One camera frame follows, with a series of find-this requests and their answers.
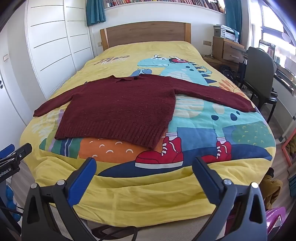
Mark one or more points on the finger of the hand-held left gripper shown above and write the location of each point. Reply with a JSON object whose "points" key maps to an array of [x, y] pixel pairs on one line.
{"points": [[7, 150], [24, 149]]}

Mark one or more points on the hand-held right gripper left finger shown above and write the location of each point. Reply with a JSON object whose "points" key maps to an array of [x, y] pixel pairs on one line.
{"points": [[83, 179]]}

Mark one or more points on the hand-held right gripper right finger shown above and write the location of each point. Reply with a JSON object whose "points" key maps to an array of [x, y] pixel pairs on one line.
{"points": [[205, 178]]}

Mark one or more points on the maroon knit sweater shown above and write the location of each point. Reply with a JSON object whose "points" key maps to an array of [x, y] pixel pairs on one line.
{"points": [[115, 109]]}

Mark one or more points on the person's left hand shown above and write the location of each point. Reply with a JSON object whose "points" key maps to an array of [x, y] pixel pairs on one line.
{"points": [[11, 200]]}

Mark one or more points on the yellow dinosaur printed bedspread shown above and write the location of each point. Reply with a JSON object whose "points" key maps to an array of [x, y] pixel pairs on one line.
{"points": [[208, 129]]}

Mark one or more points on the white door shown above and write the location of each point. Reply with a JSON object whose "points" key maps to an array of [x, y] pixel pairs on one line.
{"points": [[9, 99]]}

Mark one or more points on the brown cloth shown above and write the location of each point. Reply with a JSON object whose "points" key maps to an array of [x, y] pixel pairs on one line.
{"points": [[271, 187]]}

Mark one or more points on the pink plastic object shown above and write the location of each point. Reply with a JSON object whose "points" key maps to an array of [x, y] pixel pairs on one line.
{"points": [[275, 222]]}

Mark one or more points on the white wardrobe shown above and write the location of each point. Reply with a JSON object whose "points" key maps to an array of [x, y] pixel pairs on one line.
{"points": [[53, 46]]}

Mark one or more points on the black bag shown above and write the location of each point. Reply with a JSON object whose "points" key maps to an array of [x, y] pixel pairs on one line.
{"points": [[226, 72]]}

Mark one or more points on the black chair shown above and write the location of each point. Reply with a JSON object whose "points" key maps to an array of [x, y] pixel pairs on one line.
{"points": [[259, 71]]}

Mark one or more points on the desk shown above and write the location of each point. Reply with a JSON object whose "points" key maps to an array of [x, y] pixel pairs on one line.
{"points": [[285, 81]]}

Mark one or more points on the wooden drawer cabinet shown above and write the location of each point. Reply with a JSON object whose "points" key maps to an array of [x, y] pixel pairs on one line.
{"points": [[227, 49]]}

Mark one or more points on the grey printer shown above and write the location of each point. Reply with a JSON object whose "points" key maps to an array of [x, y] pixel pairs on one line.
{"points": [[225, 33]]}

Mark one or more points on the teal curtain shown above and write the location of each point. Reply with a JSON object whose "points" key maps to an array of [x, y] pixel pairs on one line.
{"points": [[94, 11], [232, 16]]}

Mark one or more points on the wooden headboard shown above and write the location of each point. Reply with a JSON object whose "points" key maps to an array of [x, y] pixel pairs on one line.
{"points": [[145, 32]]}

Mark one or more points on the row of books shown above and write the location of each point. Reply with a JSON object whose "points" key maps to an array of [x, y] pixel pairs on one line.
{"points": [[161, 2]]}

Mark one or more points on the orange frame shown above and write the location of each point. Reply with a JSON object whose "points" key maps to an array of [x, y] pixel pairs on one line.
{"points": [[288, 150]]}

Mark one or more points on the white light switch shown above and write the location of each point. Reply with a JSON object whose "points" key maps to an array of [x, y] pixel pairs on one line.
{"points": [[5, 57]]}

